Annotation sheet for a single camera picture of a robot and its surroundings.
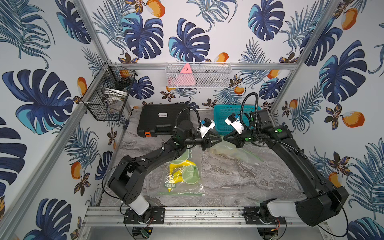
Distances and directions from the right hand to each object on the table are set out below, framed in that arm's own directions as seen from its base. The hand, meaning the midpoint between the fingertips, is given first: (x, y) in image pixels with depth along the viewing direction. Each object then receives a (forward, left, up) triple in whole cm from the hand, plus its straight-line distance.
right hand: (226, 135), depth 74 cm
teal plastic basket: (+37, -4, -20) cm, 43 cm away
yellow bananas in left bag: (-10, +26, -21) cm, 35 cm away
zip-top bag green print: (-3, -2, -7) cm, 8 cm away
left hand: (-1, +3, +1) cm, 3 cm away
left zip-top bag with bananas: (-16, +17, -24) cm, 33 cm away
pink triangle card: (+36, +21, +10) cm, 43 cm away
